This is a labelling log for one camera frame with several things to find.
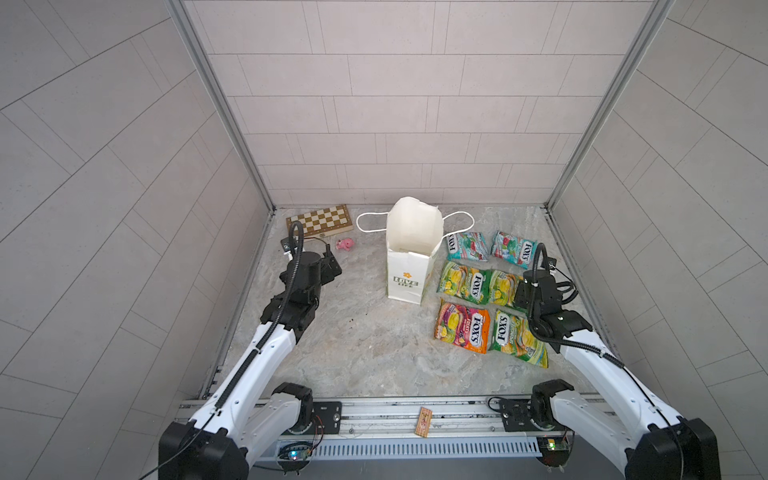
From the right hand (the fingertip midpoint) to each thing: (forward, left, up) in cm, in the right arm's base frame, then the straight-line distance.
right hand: (529, 284), depth 84 cm
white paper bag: (+19, +31, +2) cm, 36 cm away
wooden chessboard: (+34, +63, -5) cm, 72 cm away
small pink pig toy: (+23, +54, -5) cm, 59 cm away
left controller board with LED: (-35, +62, -6) cm, 72 cm away
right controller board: (-36, +4, -12) cm, 38 cm away
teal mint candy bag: (+20, +13, -7) cm, 25 cm away
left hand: (+7, +57, +11) cm, 58 cm away
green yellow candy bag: (-11, +7, -8) cm, 15 cm away
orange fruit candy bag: (-8, +20, -7) cm, 22 cm away
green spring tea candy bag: (+7, +16, -8) cm, 19 cm away
